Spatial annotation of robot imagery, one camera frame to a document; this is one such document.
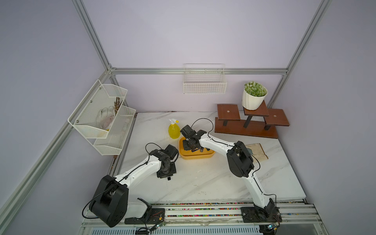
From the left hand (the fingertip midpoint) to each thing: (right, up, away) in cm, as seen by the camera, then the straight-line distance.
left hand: (169, 175), depth 83 cm
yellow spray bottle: (+1, +26, +16) cm, 30 cm away
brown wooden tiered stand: (+40, +32, +19) cm, 55 cm away
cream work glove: (+58, +11, +15) cm, 61 cm away
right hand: (+11, +15, +16) cm, 24 cm away
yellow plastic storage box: (+20, +10, +13) cm, 26 cm away
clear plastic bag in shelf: (-34, +33, -6) cm, 48 cm away
